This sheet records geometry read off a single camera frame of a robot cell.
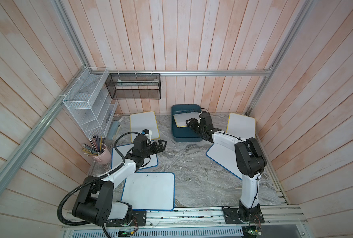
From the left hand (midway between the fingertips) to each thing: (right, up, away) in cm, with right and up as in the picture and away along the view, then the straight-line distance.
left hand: (161, 145), depth 88 cm
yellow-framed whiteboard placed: (+13, +17, +23) cm, 32 cm away
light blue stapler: (-36, +9, +17) cm, 40 cm away
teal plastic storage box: (+16, +6, +24) cm, 29 cm away
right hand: (+16, +15, +11) cm, 24 cm away
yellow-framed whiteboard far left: (-19, +16, +30) cm, 39 cm away
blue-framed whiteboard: (-6, -25, -6) cm, 27 cm away
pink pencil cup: (-35, -8, 0) cm, 36 cm away
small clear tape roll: (-38, +19, +30) cm, 52 cm away
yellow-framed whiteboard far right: (+61, +12, +26) cm, 68 cm away
